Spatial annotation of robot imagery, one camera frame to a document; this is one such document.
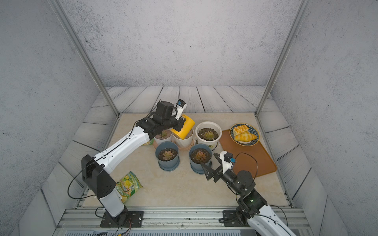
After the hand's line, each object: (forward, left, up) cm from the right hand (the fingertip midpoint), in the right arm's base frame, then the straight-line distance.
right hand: (209, 159), depth 70 cm
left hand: (+21, +11, +6) cm, 24 cm away
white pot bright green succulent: (+19, +14, -15) cm, 28 cm away
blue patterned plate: (+35, -33, -21) cm, 53 cm away
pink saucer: (+20, +12, -22) cm, 32 cm away
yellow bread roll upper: (+33, -24, -18) cm, 44 cm away
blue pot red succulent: (+10, +5, -13) cm, 17 cm away
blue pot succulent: (+10, +24, -14) cm, 29 cm away
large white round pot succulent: (+24, -1, -11) cm, 26 cm away
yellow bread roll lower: (+26, -26, -17) cm, 40 cm away
